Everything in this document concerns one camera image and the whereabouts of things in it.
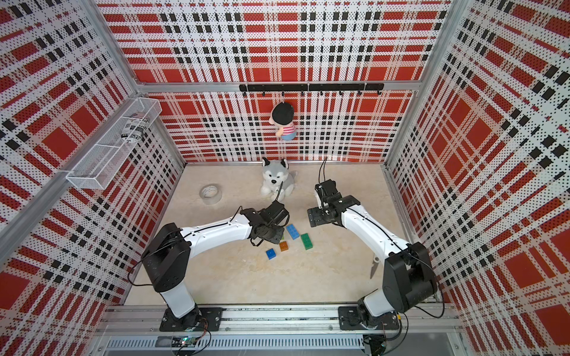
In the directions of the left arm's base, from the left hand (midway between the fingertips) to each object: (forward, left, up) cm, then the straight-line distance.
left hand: (277, 233), depth 88 cm
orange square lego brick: (-4, -2, -4) cm, 6 cm away
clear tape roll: (+24, +35, -5) cm, 43 cm away
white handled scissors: (-10, -39, -6) cm, 41 cm away
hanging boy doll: (+42, -2, +27) cm, 50 cm away
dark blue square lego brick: (-7, +3, -5) cm, 9 cm away
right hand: (+5, -19, +6) cm, 20 cm away
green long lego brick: (-1, -12, -5) cm, 13 cm away
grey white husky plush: (+22, +2, +13) cm, 26 cm away
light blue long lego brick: (+3, -6, -4) cm, 8 cm away
